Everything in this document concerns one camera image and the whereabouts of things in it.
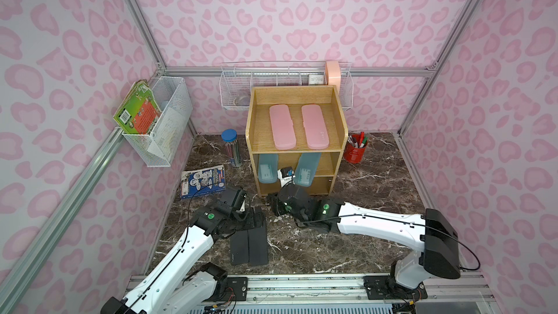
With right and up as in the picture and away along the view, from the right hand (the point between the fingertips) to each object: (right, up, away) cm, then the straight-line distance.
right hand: (271, 196), depth 75 cm
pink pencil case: (+4, +24, +2) cm, 24 cm away
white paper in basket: (-40, +24, +8) cm, 47 cm away
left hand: (-6, -8, +3) cm, 10 cm away
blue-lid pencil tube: (-19, +22, +18) cm, 34 cm away
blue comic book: (-35, +2, +23) cm, 42 cm away
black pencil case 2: (-5, -19, +5) cm, 21 cm away
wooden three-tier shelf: (+10, +24, +3) cm, 26 cm away
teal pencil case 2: (+13, +9, +9) cm, 18 cm away
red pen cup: (+37, +17, +27) cm, 49 cm away
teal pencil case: (-2, +9, +9) cm, 13 cm away
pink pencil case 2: (+15, +24, +2) cm, 29 cm away
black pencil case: (-12, -20, +5) cm, 24 cm away
